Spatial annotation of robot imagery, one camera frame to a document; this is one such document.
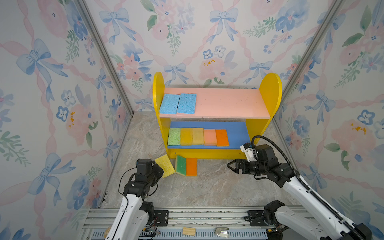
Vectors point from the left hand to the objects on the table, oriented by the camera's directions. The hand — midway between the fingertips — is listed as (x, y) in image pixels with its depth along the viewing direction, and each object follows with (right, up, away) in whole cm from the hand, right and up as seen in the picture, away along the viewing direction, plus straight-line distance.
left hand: (163, 167), depth 82 cm
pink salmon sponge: (+26, +16, +2) cm, 31 cm away
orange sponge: (+33, +15, +4) cm, 37 cm away
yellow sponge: (0, +2, +3) cm, 4 cm away
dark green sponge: (+9, 0, +5) cm, 11 cm away
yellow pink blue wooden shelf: (+30, +25, +13) cm, 41 cm away
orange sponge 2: (+15, -2, +8) cm, 17 cm away
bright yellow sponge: (+12, +16, +5) cm, 21 cm away
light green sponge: (+5, +17, +4) cm, 18 cm away
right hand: (+37, +3, -5) cm, 37 cm away
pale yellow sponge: (+19, +17, +4) cm, 26 cm away
